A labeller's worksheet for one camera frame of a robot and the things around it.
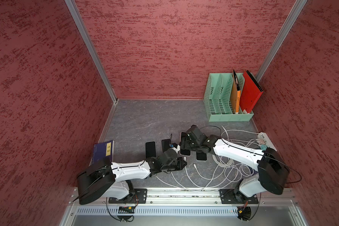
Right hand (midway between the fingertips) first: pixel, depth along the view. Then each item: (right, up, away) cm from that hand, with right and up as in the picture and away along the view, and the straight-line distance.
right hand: (184, 147), depth 85 cm
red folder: (+41, +34, +1) cm, 53 cm away
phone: (-1, 0, -9) cm, 9 cm away
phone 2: (+11, -7, +3) cm, 13 cm away
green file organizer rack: (+30, +33, +32) cm, 55 cm away
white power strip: (+58, +2, +10) cm, 59 cm away
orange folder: (+33, +33, +3) cm, 47 cm away
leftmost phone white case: (-22, -3, +5) cm, 23 cm away
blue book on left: (-52, -5, +4) cm, 53 cm away
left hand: (+1, -10, -6) cm, 11 cm away
